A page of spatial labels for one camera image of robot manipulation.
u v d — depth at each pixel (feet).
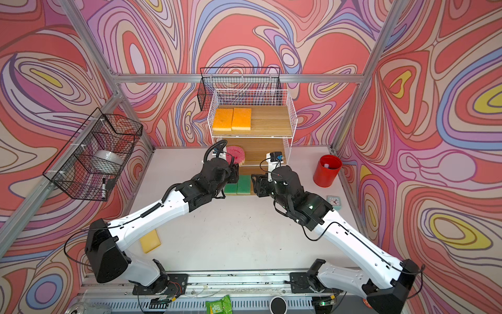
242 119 2.31
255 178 2.02
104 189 2.36
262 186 1.93
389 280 1.24
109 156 2.41
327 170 3.07
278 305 2.14
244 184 2.22
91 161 2.29
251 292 2.39
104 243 1.34
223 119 2.32
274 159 1.86
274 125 2.32
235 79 2.90
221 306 2.25
